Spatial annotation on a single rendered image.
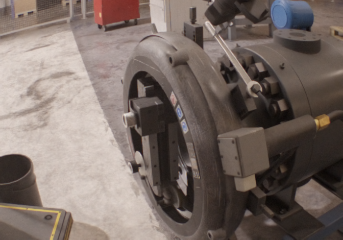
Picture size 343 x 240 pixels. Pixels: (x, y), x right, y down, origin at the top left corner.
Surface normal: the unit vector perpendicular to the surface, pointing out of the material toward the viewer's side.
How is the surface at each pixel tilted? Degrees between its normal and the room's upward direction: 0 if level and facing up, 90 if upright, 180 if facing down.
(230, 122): 57
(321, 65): 33
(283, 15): 90
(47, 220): 0
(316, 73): 39
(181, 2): 90
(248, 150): 67
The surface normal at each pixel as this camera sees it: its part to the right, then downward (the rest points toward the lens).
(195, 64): 0.16, -0.63
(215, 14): -0.63, 0.29
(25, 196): 0.81, 0.23
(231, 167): -0.90, 0.22
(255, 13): 0.30, -0.36
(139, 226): -0.05, -0.92
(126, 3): 0.50, 0.31
